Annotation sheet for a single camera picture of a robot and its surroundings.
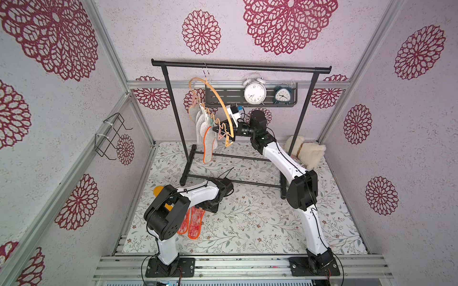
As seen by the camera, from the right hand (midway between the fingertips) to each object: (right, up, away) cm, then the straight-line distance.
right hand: (212, 126), depth 76 cm
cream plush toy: (+54, -11, +27) cm, 61 cm away
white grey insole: (-10, +12, +13) cm, 20 cm away
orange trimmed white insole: (-3, -6, +10) cm, 12 cm away
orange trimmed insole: (-9, -43, +11) cm, 46 cm away
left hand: (-6, -39, +13) cm, 41 cm away
